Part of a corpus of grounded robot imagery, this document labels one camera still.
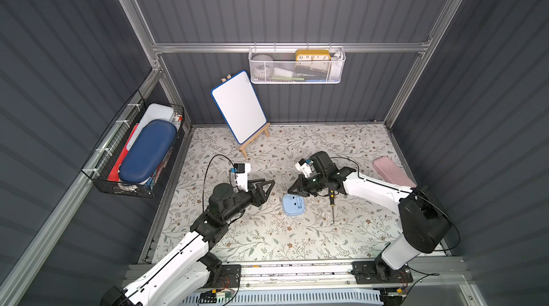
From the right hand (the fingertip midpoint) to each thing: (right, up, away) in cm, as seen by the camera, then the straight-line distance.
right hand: (292, 189), depth 82 cm
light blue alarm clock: (+1, -7, +4) cm, 9 cm away
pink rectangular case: (+48, +4, +16) cm, 50 cm away
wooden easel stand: (-13, +25, +27) cm, 39 cm away
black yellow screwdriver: (+18, -8, +9) cm, 22 cm away
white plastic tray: (-52, +29, -5) cm, 60 cm away
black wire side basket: (-57, +11, -20) cm, 61 cm away
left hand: (-8, +4, -10) cm, 14 cm away
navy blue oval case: (-46, +16, -15) cm, 51 cm away
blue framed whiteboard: (-23, +36, +14) cm, 45 cm away
